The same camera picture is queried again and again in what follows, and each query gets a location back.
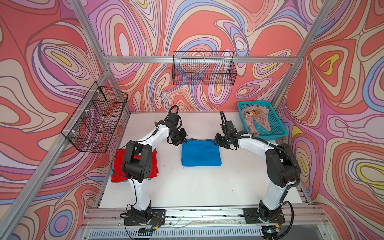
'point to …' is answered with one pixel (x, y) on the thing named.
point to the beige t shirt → (259, 114)
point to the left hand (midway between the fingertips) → (190, 138)
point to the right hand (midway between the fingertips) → (216, 144)
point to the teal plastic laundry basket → (278, 131)
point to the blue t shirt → (197, 152)
